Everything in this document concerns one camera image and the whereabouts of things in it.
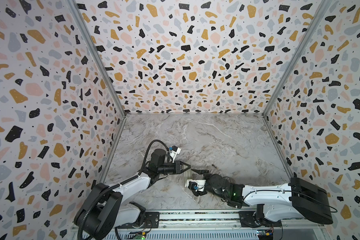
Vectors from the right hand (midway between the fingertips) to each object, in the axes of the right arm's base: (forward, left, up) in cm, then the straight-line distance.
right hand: (190, 172), depth 75 cm
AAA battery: (+11, -15, -15) cm, 23 cm away
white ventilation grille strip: (-25, 0, -14) cm, 28 cm away
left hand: (+4, 0, 0) cm, 4 cm away
